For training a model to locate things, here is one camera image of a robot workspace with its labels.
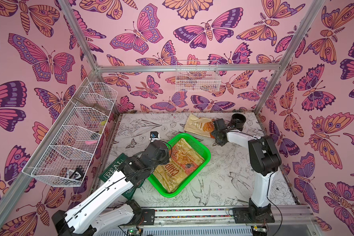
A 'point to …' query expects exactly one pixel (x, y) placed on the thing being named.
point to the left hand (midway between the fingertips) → (165, 149)
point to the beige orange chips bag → (200, 126)
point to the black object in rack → (78, 174)
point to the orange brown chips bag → (184, 160)
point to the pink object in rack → (90, 142)
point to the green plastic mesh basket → (199, 147)
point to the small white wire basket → (197, 75)
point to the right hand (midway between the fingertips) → (213, 135)
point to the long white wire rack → (67, 159)
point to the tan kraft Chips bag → (170, 175)
